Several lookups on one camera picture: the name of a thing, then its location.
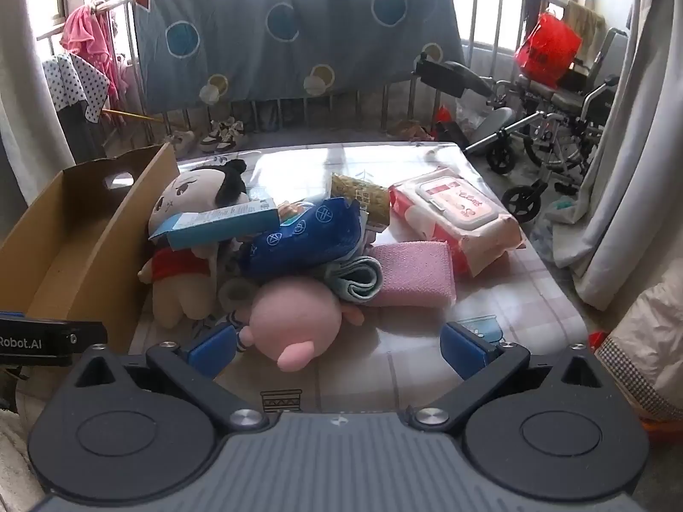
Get black-haired plush doll red top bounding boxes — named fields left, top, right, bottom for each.
left=138, top=160, right=249, bottom=328

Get pink round plush toy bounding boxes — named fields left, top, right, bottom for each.
left=239, top=276, right=365, bottom=372

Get light blue towel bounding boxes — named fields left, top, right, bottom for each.
left=322, top=256, right=383, bottom=304

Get gold patterned snack box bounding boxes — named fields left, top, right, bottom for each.
left=330, top=173, right=390, bottom=230

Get brown cardboard box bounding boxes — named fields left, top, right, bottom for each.
left=1, top=145, right=179, bottom=352

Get red white wipes pack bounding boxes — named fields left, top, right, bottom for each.
left=389, top=168, right=523, bottom=277

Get right beige curtain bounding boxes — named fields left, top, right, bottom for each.
left=553, top=0, right=682, bottom=311

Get white sneakers pair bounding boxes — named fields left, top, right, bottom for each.
left=199, top=117, right=244, bottom=154

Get black wheelchair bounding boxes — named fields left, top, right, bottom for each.
left=414, top=28, right=629, bottom=223

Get small red bag on floor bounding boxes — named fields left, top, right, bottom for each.
left=432, top=105, right=452, bottom=137

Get yellow broom stick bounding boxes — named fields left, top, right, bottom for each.
left=102, top=108, right=164, bottom=124

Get polka dot hanging cloth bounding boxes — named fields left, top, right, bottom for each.
left=42, top=53, right=110, bottom=124

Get red plastic bag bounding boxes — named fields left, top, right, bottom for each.
left=514, top=13, right=582, bottom=88

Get pink hanging garment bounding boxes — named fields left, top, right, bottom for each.
left=60, top=5, right=127, bottom=106

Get blue patterned hanging blanket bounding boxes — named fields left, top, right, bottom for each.
left=134, top=0, right=464, bottom=113

